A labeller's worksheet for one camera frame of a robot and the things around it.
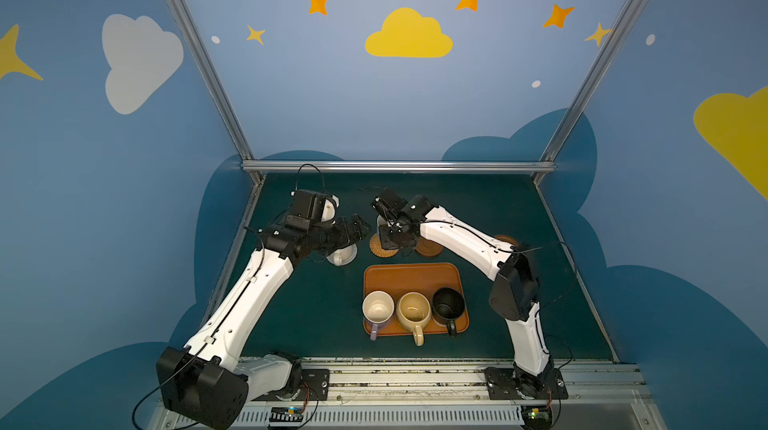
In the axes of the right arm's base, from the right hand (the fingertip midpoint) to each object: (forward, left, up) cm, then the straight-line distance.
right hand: (391, 239), depth 87 cm
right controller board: (-40, -38, -17) cm, 58 cm away
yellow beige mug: (-16, -7, -13) cm, 22 cm away
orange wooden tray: (-6, -2, -14) cm, 15 cm away
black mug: (-14, -17, -12) cm, 26 cm away
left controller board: (-43, +24, -16) cm, 51 cm away
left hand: (-5, +8, +10) cm, 14 cm away
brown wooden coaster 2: (+12, -41, -15) cm, 45 cm away
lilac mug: (-16, +3, -12) cm, 21 cm away
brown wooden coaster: (-15, -8, +21) cm, 27 cm away
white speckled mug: (-2, +15, -9) cm, 18 cm away
